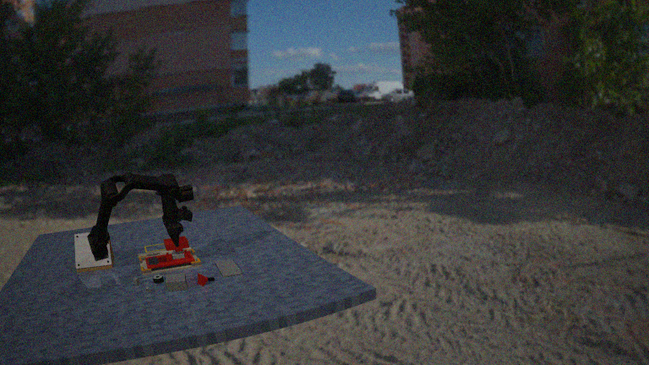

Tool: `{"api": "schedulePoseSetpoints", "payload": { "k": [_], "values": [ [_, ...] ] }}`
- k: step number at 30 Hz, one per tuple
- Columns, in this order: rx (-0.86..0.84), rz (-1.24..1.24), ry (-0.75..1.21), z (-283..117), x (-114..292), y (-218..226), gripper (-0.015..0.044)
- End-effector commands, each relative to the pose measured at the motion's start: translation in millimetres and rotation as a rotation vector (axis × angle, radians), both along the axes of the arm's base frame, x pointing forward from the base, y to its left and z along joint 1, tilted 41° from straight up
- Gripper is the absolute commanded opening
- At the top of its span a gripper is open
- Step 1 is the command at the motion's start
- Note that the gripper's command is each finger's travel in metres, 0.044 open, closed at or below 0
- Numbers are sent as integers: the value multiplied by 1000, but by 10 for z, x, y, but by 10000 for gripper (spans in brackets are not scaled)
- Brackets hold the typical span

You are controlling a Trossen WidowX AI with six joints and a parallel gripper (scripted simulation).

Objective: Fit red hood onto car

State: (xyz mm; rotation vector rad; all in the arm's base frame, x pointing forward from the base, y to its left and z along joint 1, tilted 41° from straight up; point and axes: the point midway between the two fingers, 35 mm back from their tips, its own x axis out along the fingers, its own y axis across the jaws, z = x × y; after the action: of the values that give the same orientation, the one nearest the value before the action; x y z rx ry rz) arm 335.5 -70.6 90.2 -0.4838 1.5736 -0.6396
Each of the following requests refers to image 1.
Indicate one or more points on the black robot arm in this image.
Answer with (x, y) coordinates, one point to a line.
(166, 186)

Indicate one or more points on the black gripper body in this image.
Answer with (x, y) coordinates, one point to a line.
(170, 218)

